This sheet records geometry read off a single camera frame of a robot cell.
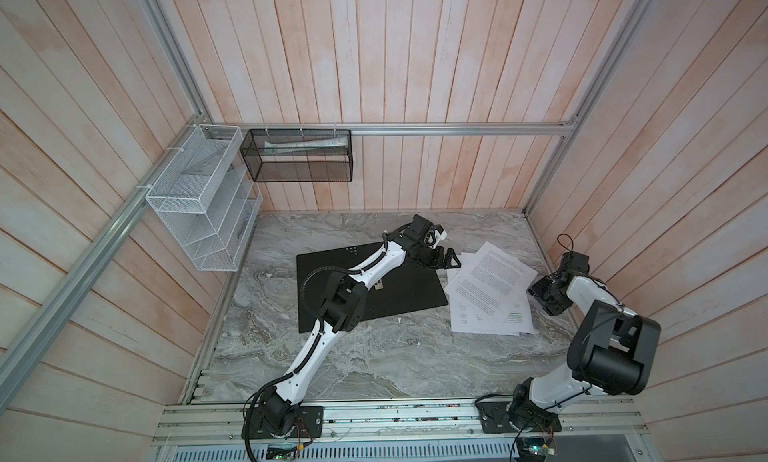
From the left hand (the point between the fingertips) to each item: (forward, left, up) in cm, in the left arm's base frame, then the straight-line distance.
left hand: (450, 269), depth 95 cm
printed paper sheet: (-1, -15, -6) cm, 16 cm away
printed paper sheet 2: (+10, -8, -9) cm, 16 cm away
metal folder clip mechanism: (-1, +23, -8) cm, 25 cm away
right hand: (-7, -27, -3) cm, 28 cm away
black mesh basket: (+37, +52, +17) cm, 67 cm away
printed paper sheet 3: (-14, -5, -7) cm, 16 cm away
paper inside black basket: (+27, +48, +28) cm, 62 cm away
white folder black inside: (-2, +13, -7) cm, 15 cm away
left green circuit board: (-48, +48, -9) cm, 69 cm away
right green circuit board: (-47, -15, -8) cm, 50 cm away
